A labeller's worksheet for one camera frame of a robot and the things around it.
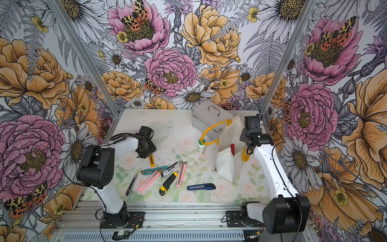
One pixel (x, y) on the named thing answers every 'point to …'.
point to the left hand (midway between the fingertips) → (151, 155)
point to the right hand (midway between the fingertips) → (250, 138)
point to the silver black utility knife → (171, 169)
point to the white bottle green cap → (201, 147)
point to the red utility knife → (233, 148)
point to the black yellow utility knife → (168, 183)
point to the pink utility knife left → (154, 175)
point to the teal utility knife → (148, 171)
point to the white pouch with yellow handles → (226, 132)
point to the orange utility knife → (151, 160)
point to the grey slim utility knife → (129, 190)
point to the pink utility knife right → (182, 168)
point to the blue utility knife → (209, 186)
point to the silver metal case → (210, 118)
